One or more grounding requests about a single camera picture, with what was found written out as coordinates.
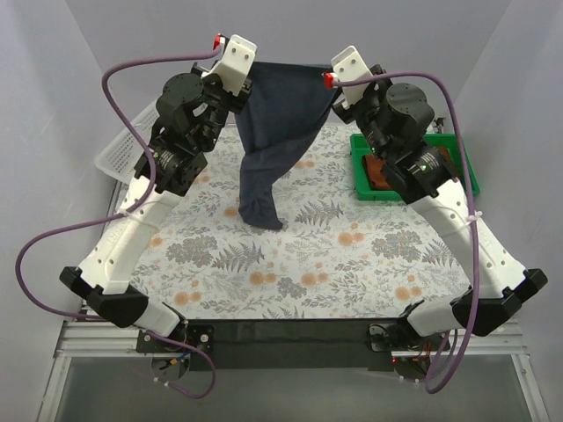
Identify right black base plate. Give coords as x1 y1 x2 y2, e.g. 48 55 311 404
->
368 320 443 353

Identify green plastic tray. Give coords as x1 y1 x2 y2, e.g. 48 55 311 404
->
349 134 465 202

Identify aluminium frame rail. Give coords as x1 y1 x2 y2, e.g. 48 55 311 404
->
55 318 529 360

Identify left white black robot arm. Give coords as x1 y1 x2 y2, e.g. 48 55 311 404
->
60 63 252 341

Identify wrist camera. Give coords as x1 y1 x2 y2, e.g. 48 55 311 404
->
202 34 258 97
323 45 372 109

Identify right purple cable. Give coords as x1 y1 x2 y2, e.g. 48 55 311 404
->
329 72 480 393

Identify floral table mat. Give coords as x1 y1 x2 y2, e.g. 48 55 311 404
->
130 124 470 319

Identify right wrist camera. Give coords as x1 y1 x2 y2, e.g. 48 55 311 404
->
323 45 372 109

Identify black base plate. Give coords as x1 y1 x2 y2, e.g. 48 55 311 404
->
135 323 214 353
368 320 443 353

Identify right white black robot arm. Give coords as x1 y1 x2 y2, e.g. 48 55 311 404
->
324 66 547 338

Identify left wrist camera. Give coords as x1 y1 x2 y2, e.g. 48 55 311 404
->
202 34 258 97

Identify grey cloth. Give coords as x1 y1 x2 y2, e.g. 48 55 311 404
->
235 62 339 230

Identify white plastic basket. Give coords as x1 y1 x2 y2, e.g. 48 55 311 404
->
94 101 158 184

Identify brown towel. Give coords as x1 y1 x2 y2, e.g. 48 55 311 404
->
362 145 457 203

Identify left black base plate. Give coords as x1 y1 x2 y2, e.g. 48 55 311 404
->
135 323 214 353

